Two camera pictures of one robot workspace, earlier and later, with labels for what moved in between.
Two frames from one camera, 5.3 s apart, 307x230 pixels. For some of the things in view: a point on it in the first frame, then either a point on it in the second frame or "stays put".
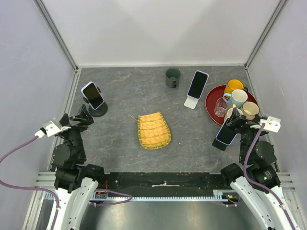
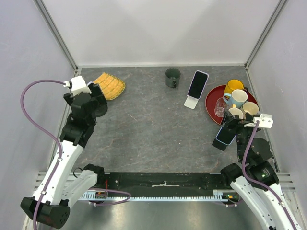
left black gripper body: (74, 133) to (101, 98)
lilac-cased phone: (198, 84) stays put
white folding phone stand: (191, 102) stays put
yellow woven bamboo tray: (153, 131) to (112, 86)
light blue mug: (237, 96) stays put
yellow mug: (232, 84) stays put
